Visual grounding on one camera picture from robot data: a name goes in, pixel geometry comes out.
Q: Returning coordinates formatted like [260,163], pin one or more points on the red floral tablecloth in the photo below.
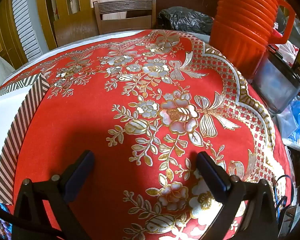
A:
[150,105]

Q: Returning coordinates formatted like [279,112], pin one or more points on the clear container with black lid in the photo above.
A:
[277,85]

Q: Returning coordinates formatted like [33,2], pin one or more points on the white louvered door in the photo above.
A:
[26,22]

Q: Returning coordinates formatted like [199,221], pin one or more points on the white ironing board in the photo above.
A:
[0,71]

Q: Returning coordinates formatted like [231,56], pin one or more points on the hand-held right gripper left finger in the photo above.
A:
[82,166]

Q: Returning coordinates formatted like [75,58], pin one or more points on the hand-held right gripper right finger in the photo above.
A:
[211,170]

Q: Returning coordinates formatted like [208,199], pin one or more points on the black plastic bag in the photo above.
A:
[185,20]

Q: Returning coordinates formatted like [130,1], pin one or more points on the slatted wooden chair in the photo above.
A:
[126,12]

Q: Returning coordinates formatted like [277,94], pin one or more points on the striped cardboard box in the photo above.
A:
[20,120]

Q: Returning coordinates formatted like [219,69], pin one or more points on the brown wooden chair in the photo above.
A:
[75,31]

